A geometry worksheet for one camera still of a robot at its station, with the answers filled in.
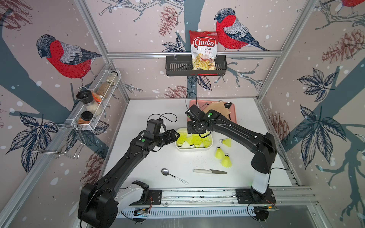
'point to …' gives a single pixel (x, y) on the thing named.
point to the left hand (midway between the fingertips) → (177, 134)
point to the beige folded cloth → (219, 107)
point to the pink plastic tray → (202, 104)
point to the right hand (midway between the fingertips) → (189, 129)
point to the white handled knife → (210, 171)
